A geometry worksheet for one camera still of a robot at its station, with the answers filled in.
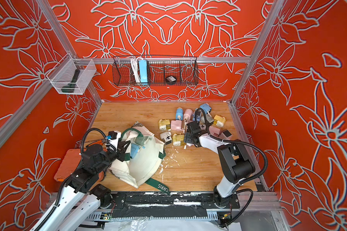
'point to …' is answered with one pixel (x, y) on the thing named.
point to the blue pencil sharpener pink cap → (180, 113)
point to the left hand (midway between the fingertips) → (129, 140)
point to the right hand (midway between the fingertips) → (191, 136)
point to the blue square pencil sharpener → (206, 107)
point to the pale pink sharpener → (214, 131)
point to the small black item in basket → (170, 80)
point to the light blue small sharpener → (193, 117)
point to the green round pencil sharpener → (140, 140)
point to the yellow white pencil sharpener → (219, 120)
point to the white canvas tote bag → (140, 168)
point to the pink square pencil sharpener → (177, 125)
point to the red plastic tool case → (69, 162)
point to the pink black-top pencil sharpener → (226, 133)
